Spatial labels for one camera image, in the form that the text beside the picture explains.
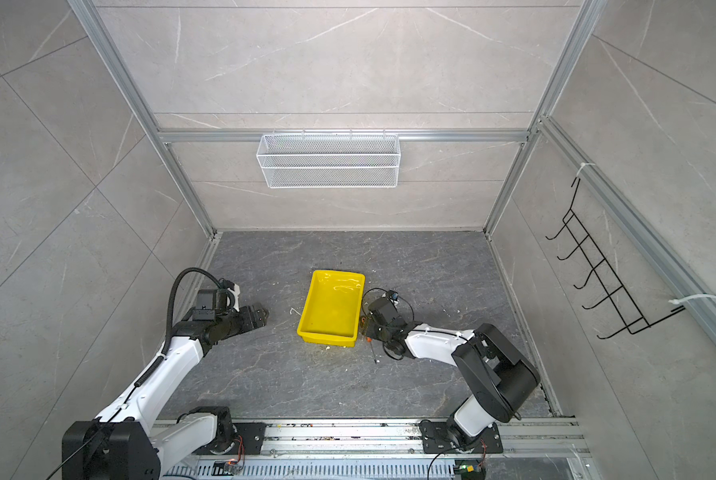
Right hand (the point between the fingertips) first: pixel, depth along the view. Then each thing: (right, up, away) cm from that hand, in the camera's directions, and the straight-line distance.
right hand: (368, 322), depth 93 cm
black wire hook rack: (+52, +9, -34) cm, 63 cm away
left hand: (-34, +5, -7) cm, 35 cm away
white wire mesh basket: (-14, +54, +8) cm, 56 cm away
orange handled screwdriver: (0, -5, -3) cm, 6 cm away
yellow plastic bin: (-12, +3, +3) cm, 12 cm away
